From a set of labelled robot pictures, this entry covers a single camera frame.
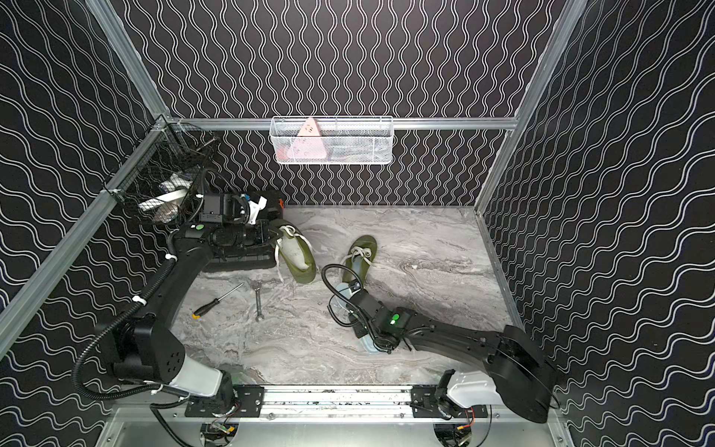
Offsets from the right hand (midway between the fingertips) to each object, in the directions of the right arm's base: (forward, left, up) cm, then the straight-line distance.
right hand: (359, 311), depth 83 cm
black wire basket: (+40, +67, +22) cm, 80 cm away
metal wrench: (+1, +32, -7) cm, 33 cm away
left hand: (+16, +23, +19) cm, 34 cm away
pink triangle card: (+44, +17, +29) cm, 55 cm away
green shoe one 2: (+20, 0, 0) cm, 20 cm away
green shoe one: (+13, +20, +10) cm, 26 cm away
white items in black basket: (+16, +50, +28) cm, 60 cm away
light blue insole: (-8, +4, +22) cm, 24 cm away
